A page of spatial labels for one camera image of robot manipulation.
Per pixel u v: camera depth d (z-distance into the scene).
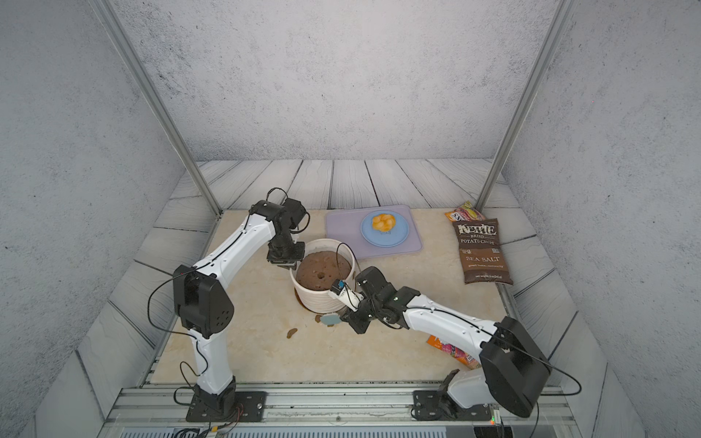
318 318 0.88
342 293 0.71
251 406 0.73
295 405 0.74
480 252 1.05
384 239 1.09
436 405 0.64
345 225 1.19
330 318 0.83
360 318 0.70
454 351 0.80
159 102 0.87
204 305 0.50
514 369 0.41
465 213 1.16
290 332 0.87
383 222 1.13
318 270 0.89
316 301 0.80
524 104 0.87
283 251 0.75
